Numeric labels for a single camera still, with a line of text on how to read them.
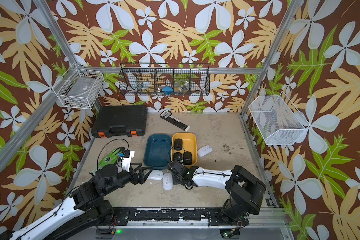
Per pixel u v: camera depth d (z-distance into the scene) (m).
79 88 0.85
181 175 0.65
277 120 0.81
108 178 0.50
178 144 0.99
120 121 1.07
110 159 0.93
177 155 0.95
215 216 0.74
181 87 0.96
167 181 0.84
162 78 0.97
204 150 0.96
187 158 0.91
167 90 0.94
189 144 1.01
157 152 0.94
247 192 0.44
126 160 0.61
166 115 1.19
